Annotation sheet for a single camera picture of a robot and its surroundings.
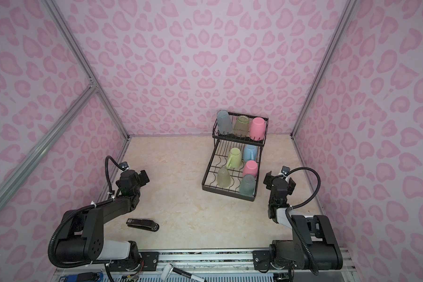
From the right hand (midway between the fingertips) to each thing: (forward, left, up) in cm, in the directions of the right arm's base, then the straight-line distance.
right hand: (280, 173), depth 89 cm
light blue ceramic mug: (+13, +14, +1) cm, 19 cm away
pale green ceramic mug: (+8, +23, +1) cm, 25 cm away
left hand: (0, +75, +1) cm, 75 cm away
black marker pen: (-41, +50, -4) cm, 65 cm away
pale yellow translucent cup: (-2, +29, -2) cm, 29 cm away
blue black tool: (-45, +80, -3) cm, 92 cm away
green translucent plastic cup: (+19, +20, +14) cm, 31 cm away
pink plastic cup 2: (+2, +15, +2) cm, 15 cm away
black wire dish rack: (+15, +29, +16) cm, 36 cm away
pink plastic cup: (+16, +12, +16) cm, 25 cm away
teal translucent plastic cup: (-7, +17, +1) cm, 19 cm away
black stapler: (-24, +67, -7) cm, 71 cm away
